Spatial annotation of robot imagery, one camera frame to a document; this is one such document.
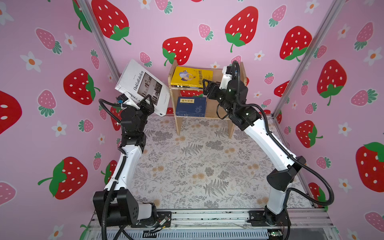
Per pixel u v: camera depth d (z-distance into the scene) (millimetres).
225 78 565
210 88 582
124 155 490
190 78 764
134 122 545
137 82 670
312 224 734
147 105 636
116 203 400
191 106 904
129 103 625
